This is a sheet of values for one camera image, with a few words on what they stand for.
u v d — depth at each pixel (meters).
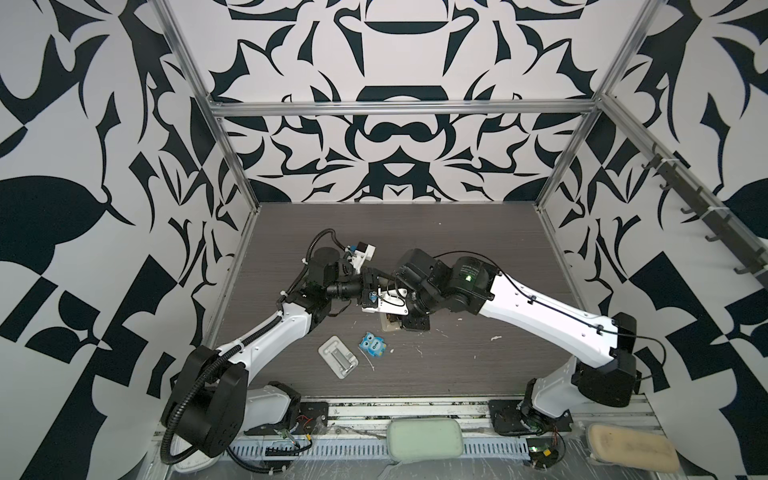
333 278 0.65
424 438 0.69
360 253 0.74
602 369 0.42
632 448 0.67
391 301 0.56
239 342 0.46
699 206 0.60
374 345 0.85
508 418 0.74
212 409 0.40
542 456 0.71
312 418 0.73
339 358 0.83
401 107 0.93
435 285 0.50
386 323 0.68
